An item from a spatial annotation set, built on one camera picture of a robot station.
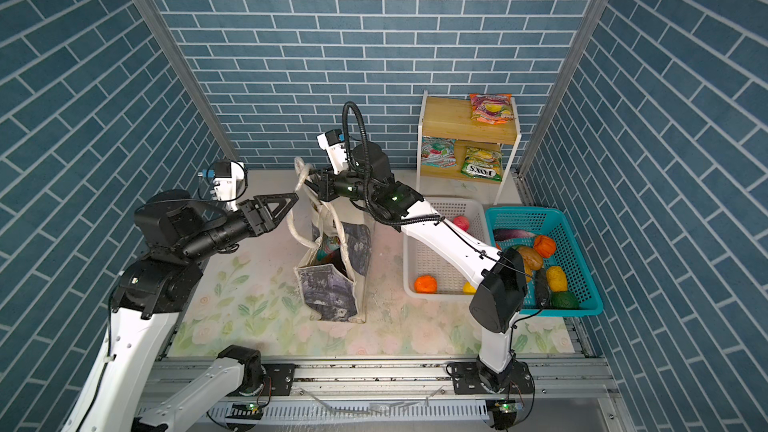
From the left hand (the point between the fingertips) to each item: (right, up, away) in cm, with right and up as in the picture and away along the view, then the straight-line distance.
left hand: (292, 201), depth 58 cm
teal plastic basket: (+71, -8, +40) cm, 82 cm away
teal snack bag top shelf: (+1, -15, +27) cm, 31 cm away
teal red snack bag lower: (+34, +16, +44) cm, 58 cm away
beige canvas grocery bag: (+7, -18, +9) cm, 21 cm away
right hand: (-2, +6, +8) cm, 11 cm away
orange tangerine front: (+28, -24, +27) cm, 46 cm away
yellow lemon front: (+41, -26, +27) cm, 55 cm away
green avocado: (+67, -28, +24) cm, 76 cm away
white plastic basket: (+31, -23, +35) cm, 52 cm away
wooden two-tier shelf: (+37, +25, +34) cm, 56 cm away
